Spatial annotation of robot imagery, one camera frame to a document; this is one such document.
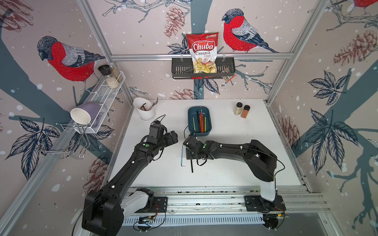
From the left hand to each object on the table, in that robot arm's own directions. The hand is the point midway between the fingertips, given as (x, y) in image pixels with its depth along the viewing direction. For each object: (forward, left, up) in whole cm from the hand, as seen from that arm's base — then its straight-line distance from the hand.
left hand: (173, 133), depth 83 cm
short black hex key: (-13, -10, -15) cm, 23 cm away
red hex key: (+20, -18, -14) cm, 30 cm away
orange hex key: (+18, -16, -15) cm, 28 cm away
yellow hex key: (+18, -20, -16) cm, 31 cm away
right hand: (-6, -8, -13) cm, 17 cm away
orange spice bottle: (+24, -49, -9) cm, 56 cm away
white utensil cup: (+22, +24, -10) cm, 34 cm away
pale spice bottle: (+27, -45, -9) cm, 53 cm away
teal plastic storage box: (+27, -11, -13) cm, 32 cm away
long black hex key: (+21, -15, -16) cm, 31 cm away
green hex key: (+19, -12, -16) cm, 27 cm away
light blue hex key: (-7, -4, -15) cm, 17 cm away
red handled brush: (+49, -37, -1) cm, 62 cm away
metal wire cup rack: (-15, +40, +20) cm, 47 cm away
